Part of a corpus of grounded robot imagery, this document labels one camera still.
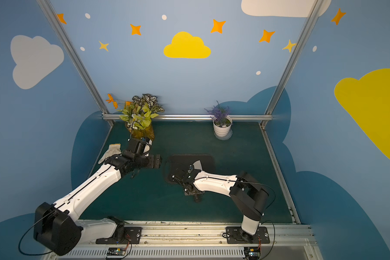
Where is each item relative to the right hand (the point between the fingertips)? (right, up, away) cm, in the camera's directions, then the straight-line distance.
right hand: (194, 187), depth 88 cm
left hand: (-21, +17, -5) cm, 28 cm away
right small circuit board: (+27, -25, -16) cm, 40 cm away
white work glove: (-54, +20, +17) cm, 60 cm away
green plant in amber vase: (-34, +42, +9) cm, 55 cm away
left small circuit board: (-35, -24, -16) cm, 46 cm away
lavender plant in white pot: (+18, +38, +19) cm, 46 cm away
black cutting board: (+8, +11, +15) cm, 20 cm away
